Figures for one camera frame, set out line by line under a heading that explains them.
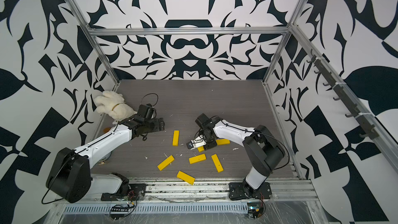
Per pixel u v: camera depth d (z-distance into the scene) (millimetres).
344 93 552
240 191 740
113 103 958
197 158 833
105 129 928
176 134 915
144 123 664
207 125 674
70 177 411
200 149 836
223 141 885
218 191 758
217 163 830
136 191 740
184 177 783
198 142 759
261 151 457
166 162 828
